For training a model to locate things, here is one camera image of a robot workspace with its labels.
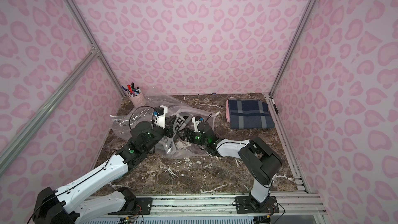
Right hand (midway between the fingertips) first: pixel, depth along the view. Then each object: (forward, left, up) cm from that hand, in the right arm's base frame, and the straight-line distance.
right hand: (180, 135), depth 85 cm
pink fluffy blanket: (+21, -28, -10) cm, 36 cm away
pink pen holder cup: (+29, +33, -4) cm, 44 cm away
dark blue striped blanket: (+21, -42, -8) cm, 48 cm away
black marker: (+35, +37, +3) cm, 51 cm away
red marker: (+32, +37, +4) cm, 49 cm away
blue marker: (+32, +40, +4) cm, 52 cm away
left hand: (+1, 0, +17) cm, 17 cm away
